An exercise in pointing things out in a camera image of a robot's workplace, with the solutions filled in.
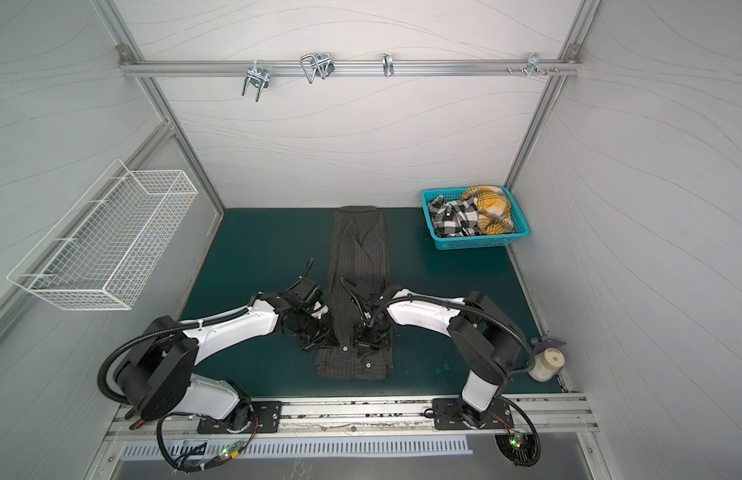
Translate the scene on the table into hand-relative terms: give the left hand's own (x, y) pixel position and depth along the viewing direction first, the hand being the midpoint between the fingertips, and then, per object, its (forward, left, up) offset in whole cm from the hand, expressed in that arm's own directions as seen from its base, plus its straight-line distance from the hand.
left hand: (345, 340), depth 81 cm
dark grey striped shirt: (+32, -1, -2) cm, 32 cm away
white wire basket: (+10, +55, +26) cm, 62 cm away
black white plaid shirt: (+43, -36, +5) cm, 56 cm away
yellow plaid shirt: (+45, -49, +7) cm, 67 cm away
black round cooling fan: (-23, -45, -8) cm, 51 cm away
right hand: (-1, -4, -2) cm, 5 cm away
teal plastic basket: (+35, -35, +1) cm, 49 cm away
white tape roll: (-6, -51, +5) cm, 52 cm away
